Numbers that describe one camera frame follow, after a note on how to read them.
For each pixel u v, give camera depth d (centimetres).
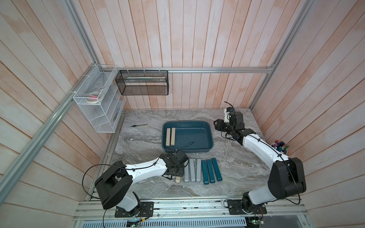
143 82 96
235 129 67
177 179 81
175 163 66
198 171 84
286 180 43
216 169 86
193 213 73
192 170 84
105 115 77
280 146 83
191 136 102
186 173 84
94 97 74
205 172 84
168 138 98
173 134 101
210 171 86
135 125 111
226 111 79
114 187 43
